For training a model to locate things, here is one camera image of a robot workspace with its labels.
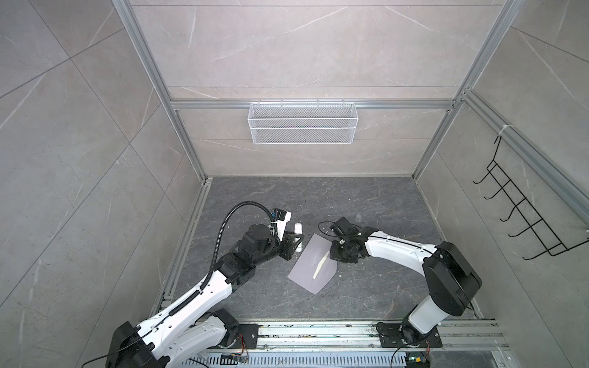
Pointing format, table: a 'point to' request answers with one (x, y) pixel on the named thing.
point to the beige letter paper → (320, 264)
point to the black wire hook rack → (530, 222)
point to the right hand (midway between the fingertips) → (332, 254)
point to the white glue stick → (298, 230)
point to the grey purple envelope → (305, 267)
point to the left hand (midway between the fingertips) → (301, 231)
